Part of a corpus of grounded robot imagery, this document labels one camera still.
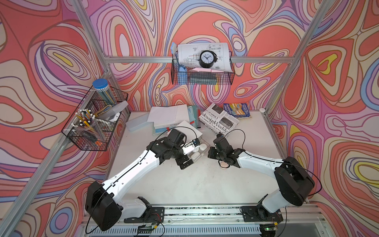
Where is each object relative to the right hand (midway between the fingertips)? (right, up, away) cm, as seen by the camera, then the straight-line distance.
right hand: (209, 155), depth 90 cm
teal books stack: (-9, +28, +24) cm, 37 cm away
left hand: (-12, +3, -13) cm, 18 cm away
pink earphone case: (+5, -2, -16) cm, 17 cm away
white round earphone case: (-4, +5, +1) cm, 6 cm away
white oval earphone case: (-9, 0, -2) cm, 9 cm away
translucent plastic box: (-52, +19, +21) cm, 60 cm away
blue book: (+26, +30, +25) cm, 47 cm away
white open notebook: (-33, +26, +26) cm, 49 cm away
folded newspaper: (+8, +23, +16) cm, 29 cm away
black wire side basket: (-54, +23, -17) cm, 61 cm away
